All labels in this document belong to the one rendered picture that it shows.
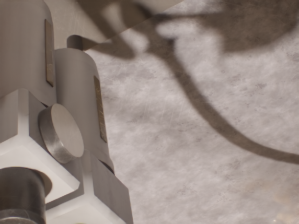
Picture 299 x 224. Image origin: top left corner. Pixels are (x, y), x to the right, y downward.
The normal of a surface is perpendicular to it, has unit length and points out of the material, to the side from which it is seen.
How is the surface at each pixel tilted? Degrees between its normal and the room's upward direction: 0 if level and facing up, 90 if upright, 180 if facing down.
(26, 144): 45
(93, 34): 0
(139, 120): 0
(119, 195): 90
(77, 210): 0
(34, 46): 90
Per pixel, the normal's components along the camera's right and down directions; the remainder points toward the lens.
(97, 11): 0.14, 0.72
